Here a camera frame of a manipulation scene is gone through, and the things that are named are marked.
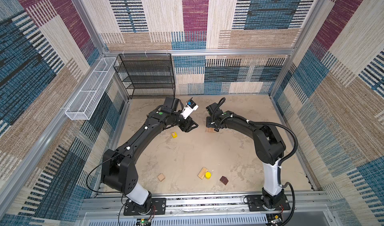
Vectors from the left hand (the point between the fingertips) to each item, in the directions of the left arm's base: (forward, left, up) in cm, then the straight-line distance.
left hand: (194, 119), depth 81 cm
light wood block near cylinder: (-21, -4, -20) cm, 29 cm away
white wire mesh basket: (0, +52, +12) cm, 53 cm away
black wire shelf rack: (+41, +32, -2) cm, 52 cm away
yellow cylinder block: (-23, -7, -19) cm, 31 cm away
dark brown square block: (-25, -16, -20) cm, 36 cm away
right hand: (+8, -12, -15) cm, 21 cm away
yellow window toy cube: (+2, +13, -19) cm, 23 cm away
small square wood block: (-23, +18, -20) cm, 36 cm away
